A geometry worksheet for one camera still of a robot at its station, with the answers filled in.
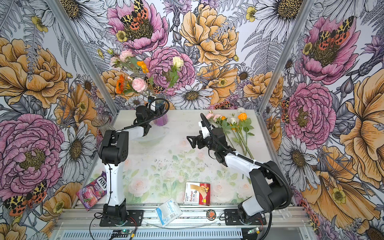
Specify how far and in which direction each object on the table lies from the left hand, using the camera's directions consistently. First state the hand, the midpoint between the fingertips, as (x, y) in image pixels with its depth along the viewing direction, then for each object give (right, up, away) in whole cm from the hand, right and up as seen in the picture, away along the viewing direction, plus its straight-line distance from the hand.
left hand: (160, 104), depth 103 cm
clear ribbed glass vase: (-32, -13, -12) cm, 36 cm away
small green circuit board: (-9, -64, -33) cm, 72 cm away
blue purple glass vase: (+2, -2, -6) cm, 6 cm away
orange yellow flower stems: (+55, -19, +4) cm, 58 cm away
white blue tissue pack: (+10, -58, -27) cm, 65 cm away
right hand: (+23, -21, -18) cm, 36 cm away
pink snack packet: (-29, -49, -24) cm, 62 cm away
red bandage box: (+25, -49, -25) cm, 61 cm away
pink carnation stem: (+35, -8, +11) cm, 37 cm away
